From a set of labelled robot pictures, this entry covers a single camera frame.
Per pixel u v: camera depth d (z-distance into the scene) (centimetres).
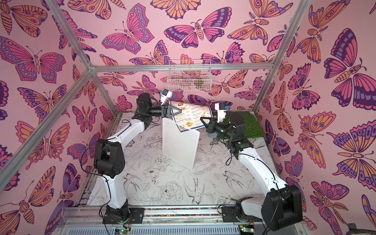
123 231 71
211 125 65
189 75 95
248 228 71
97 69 92
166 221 73
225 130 64
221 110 66
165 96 74
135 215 75
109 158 52
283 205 39
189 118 75
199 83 95
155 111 75
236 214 73
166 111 73
